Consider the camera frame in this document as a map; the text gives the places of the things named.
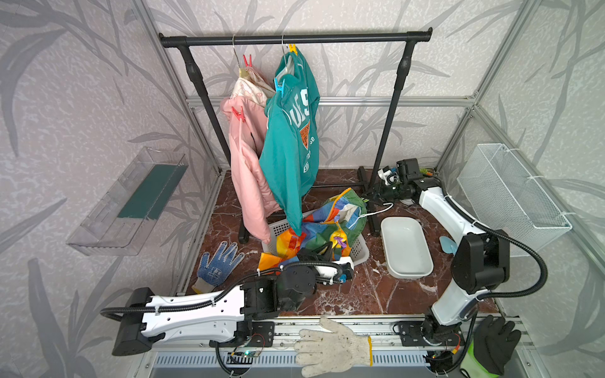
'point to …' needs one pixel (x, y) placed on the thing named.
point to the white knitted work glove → (320, 353)
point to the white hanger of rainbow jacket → (370, 214)
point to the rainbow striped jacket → (330, 229)
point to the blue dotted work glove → (210, 275)
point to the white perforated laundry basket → (357, 250)
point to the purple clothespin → (340, 242)
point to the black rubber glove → (495, 341)
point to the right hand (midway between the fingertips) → (363, 194)
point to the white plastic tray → (407, 252)
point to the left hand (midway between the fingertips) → (329, 244)
